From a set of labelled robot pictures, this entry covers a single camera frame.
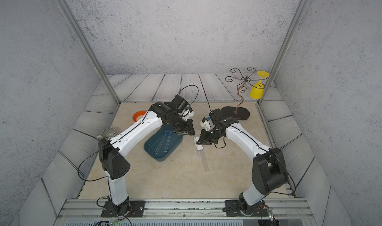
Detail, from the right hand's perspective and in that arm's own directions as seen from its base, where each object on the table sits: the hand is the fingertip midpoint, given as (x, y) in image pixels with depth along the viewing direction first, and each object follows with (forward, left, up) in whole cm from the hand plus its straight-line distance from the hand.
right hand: (198, 142), depth 81 cm
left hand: (+1, +1, +7) cm, 7 cm away
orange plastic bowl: (+28, +44, -10) cm, 53 cm away
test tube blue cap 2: (+5, +20, -14) cm, 25 cm away
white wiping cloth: (-2, 0, 0) cm, 2 cm away
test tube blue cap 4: (-4, -3, -15) cm, 15 cm away
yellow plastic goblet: (+35, -38, +5) cm, 52 cm away
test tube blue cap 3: (0, +2, +3) cm, 4 cm away
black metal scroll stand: (+32, -29, -13) cm, 45 cm away
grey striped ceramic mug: (+13, +60, -11) cm, 63 cm away
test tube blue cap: (+7, +25, -13) cm, 29 cm away
